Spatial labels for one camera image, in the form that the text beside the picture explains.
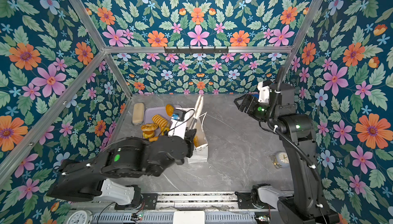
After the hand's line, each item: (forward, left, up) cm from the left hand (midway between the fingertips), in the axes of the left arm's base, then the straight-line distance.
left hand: (199, 132), depth 51 cm
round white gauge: (-18, +56, -38) cm, 70 cm away
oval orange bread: (+41, +21, -37) cm, 59 cm away
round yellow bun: (+21, +32, -36) cm, 53 cm away
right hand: (+13, -17, 0) cm, 21 cm away
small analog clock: (+2, -44, -38) cm, 58 cm away
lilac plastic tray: (+43, +37, -42) cm, 70 cm away
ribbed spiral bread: (+31, +25, -38) cm, 55 cm away
